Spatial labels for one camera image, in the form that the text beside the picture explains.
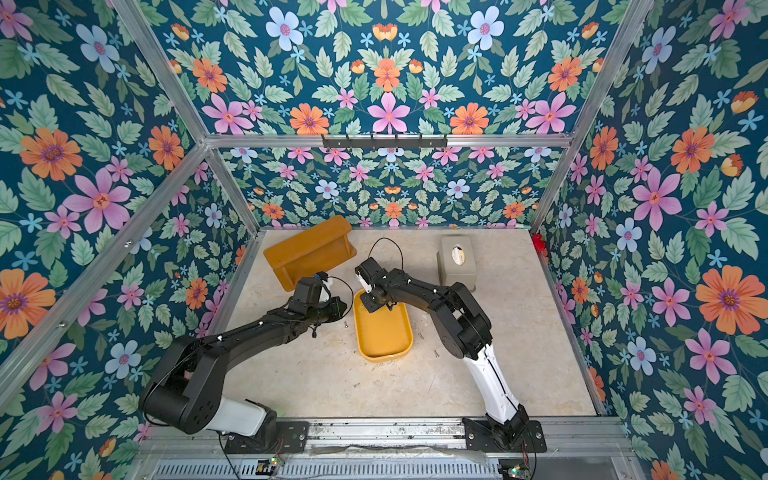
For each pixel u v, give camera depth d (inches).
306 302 27.8
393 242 32.9
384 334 36.4
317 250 38.6
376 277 30.8
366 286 32.4
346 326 36.8
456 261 39.0
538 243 45.5
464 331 22.2
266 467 28.3
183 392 17.0
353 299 37.6
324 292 29.5
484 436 28.8
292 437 29.0
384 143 36.7
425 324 36.8
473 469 27.7
